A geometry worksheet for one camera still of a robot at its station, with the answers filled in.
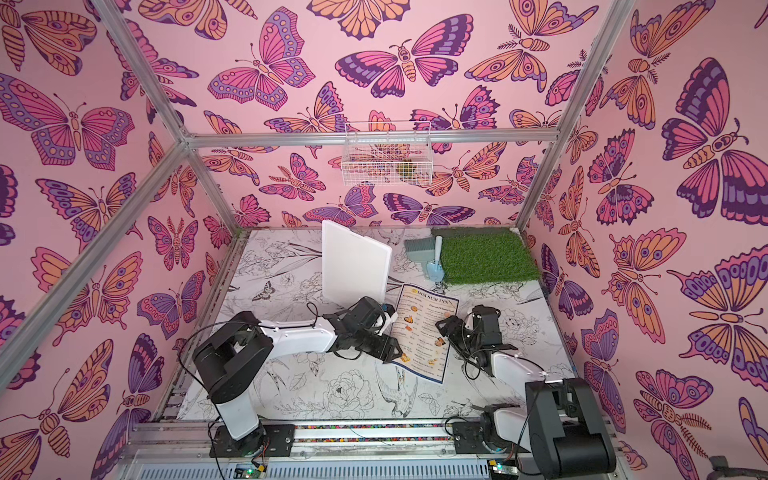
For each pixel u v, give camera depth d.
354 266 0.99
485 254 1.09
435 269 1.08
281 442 0.73
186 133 0.92
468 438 0.73
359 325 0.71
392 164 1.06
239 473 0.72
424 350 0.89
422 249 1.13
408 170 0.95
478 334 0.70
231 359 0.47
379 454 0.73
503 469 0.70
